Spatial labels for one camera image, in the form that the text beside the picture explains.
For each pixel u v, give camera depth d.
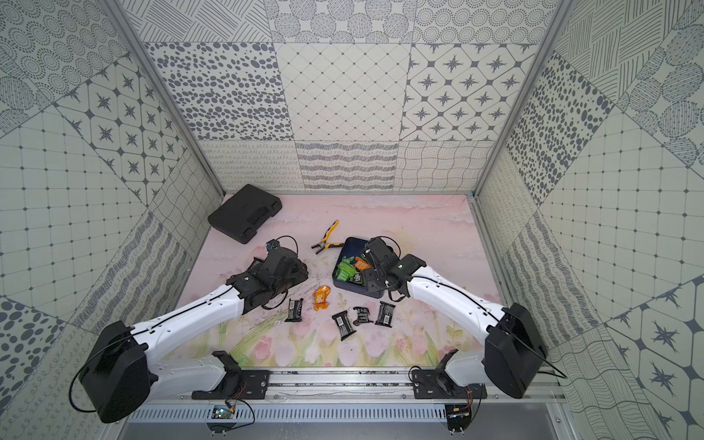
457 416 0.72
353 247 1.01
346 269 0.93
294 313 0.85
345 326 0.84
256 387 0.73
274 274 0.63
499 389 0.45
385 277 0.60
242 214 1.08
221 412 0.72
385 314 0.86
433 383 0.73
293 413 0.70
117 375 0.40
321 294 0.90
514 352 0.41
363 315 0.86
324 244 1.04
